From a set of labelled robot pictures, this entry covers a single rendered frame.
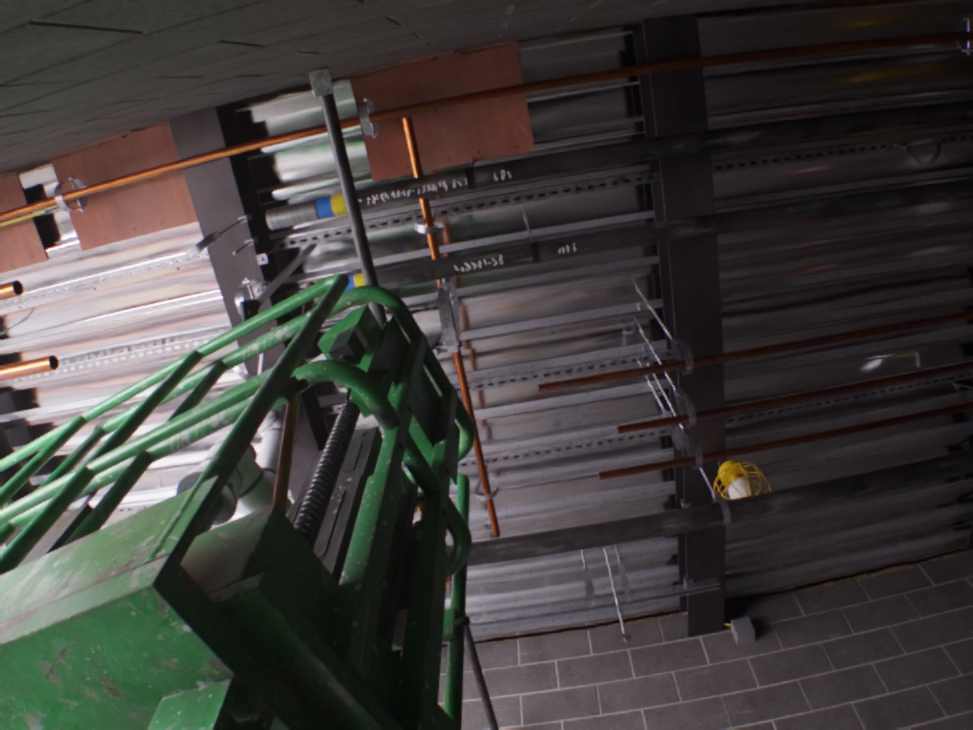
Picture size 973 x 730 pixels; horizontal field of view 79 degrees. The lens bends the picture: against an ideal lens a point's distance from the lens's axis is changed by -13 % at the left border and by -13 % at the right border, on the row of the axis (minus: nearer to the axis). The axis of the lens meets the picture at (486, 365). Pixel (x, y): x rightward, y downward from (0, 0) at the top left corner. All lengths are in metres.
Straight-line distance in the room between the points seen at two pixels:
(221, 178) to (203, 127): 0.21
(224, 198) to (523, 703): 2.83
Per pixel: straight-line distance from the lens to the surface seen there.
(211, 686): 0.80
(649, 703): 3.66
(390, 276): 2.33
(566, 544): 2.49
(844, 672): 3.86
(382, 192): 2.26
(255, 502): 2.32
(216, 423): 1.40
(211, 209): 2.81
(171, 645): 0.78
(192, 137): 2.80
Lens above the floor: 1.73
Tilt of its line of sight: 66 degrees up
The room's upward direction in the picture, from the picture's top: straight up
